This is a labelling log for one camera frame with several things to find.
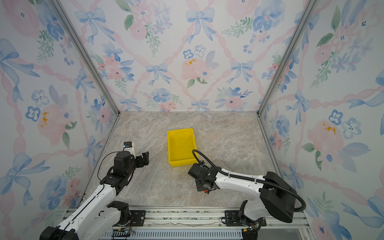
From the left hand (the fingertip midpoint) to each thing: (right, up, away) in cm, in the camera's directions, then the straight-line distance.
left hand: (140, 152), depth 84 cm
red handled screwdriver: (+36, -20, -5) cm, 42 cm away
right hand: (+34, -18, -1) cm, 38 cm away
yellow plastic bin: (+21, +3, +16) cm, 27 cm away
